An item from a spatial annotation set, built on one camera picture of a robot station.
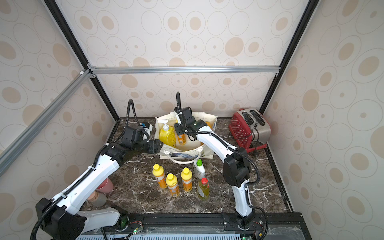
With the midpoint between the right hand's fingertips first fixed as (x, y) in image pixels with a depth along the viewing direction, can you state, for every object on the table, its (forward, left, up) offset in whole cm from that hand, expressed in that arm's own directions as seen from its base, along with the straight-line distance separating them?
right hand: (185, 123), depth 90 cm
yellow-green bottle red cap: (-36, -12, -6) cm, 38 cm away
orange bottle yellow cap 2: (-31, +10, -1) cm, 33 cm away
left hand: (-17, +11, +3) cm, 20 cm away
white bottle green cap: (-26, -9, -7) cm, 29 cm away
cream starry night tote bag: (-17, +2, -1) cm, 18 cm away
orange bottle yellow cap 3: (-36, +3, -1) cm, 36 cm away
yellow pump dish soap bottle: (-9, +9, 0) cm, 13 cm away
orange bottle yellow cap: (-3, +3, -11) cm, 12 cm away
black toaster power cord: (-3, -42, -7) cm, 43 cm away
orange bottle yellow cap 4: (-33, -4, -1) cm, 33 cm away
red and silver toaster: (-1, -39, -2) cm, 39 cm away
